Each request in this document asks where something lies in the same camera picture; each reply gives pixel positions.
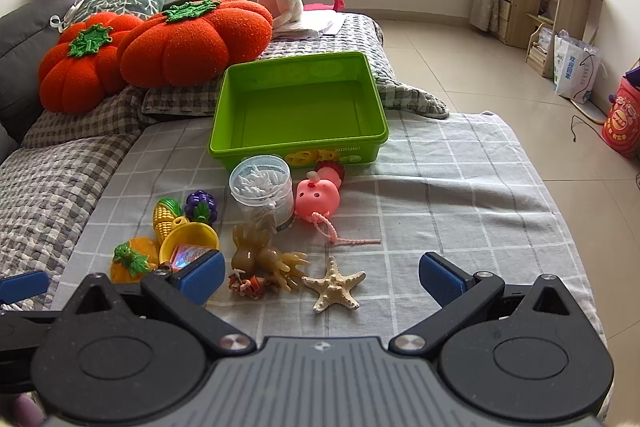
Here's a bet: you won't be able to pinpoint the yellow toy pot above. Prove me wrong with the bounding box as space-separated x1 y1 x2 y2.
158 217 220 263

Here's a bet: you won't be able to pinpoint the orange toy pumpkin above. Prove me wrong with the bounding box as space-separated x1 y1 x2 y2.
110 236 160 284

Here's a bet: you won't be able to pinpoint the small colourful figurine toy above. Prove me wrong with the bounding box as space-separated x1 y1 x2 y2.
228 270 277 300

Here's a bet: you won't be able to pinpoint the amber rubber hand toy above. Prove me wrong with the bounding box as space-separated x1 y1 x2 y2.
231 223 270 277

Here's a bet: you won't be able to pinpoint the yellow toy corn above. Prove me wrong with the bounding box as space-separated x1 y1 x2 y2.
152 197 182 244

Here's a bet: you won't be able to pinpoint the purple toy grapes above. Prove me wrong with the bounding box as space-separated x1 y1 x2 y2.
184 190 218 227

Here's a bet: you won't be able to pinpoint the beige starfish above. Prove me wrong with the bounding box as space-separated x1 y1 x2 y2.
302 256 366 314

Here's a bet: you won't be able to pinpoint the clear cotton swab jar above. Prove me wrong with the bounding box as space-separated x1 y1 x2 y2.
229 155 294 234

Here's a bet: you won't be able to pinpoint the pink pig squeeze toy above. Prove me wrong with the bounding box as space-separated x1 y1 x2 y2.
294 160 381 245

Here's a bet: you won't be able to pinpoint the green plastic storage bin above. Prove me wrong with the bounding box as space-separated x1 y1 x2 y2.
208 52 388 170

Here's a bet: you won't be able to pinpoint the checkered grey sofa cover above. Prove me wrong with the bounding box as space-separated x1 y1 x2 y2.
1 14 449 311

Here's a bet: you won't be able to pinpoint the grey grid blanket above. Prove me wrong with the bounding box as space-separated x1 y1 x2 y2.
53 112 597 340

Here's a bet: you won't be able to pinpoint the small orange pumpkin cushion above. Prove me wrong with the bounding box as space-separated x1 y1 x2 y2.
38 12 142 116

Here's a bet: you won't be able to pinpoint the red gift bucket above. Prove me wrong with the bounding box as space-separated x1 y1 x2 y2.
601 63 640 157

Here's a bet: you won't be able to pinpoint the large orange pumpkin cushion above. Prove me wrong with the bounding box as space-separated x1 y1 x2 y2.
117 0 273 89

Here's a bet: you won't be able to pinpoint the dark grey sofa backrest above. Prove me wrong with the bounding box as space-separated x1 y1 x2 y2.
0 0 75 161

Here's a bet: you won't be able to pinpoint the white paper shopping bag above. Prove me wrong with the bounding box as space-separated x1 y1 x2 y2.
553 30 601 104

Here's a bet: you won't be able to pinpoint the teal leaf pattern pillow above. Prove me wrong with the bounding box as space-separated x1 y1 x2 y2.
61 0 165 29

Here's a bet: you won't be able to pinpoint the papers on sofa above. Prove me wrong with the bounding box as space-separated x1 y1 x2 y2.
273 10 346 40

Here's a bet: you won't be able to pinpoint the pink plush toy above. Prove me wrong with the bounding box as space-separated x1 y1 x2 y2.
257 0 304 29

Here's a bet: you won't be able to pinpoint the black floor cable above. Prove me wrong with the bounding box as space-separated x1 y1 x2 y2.
569 98 609 144

